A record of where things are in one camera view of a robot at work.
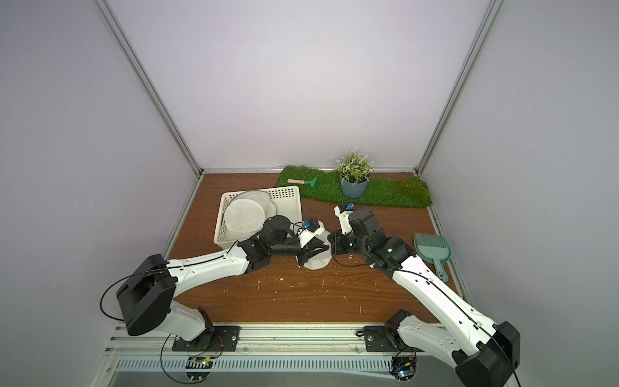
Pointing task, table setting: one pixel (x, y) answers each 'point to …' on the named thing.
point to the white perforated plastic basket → (287, 200)
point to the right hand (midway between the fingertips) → (329, 232)
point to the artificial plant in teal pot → (355, 168)
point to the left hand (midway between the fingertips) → (329, 248)
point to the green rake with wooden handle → (313, 181)
